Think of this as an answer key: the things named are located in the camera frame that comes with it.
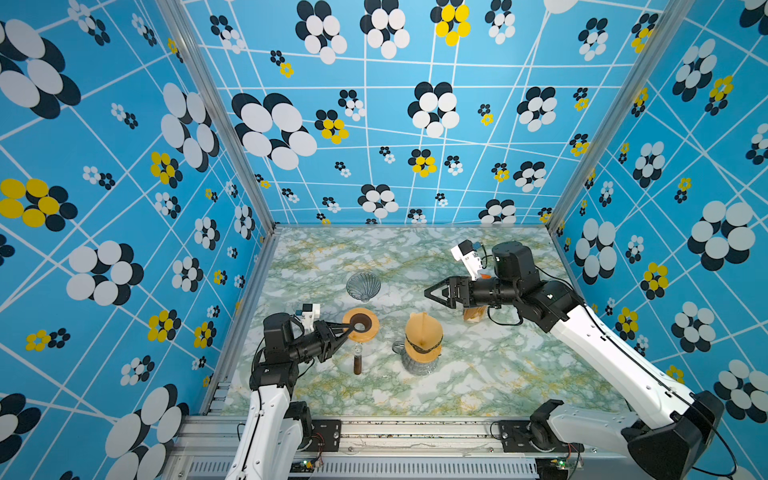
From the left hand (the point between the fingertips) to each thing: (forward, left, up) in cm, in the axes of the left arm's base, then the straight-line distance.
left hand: (354, 329), depth 75 cm
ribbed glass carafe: (-6, -16, -11) cm, 20 cm away
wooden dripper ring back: (+3, -3, -3) cm, 5 cm away
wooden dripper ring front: (-5, -18, -6) cm, 19 cm away
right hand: (+3, -20, +12) cm, 23 cm away
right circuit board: (-27, -48, -16) cm, 57 cm away
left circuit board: (-27, +11, -16) cm, 34 cm away
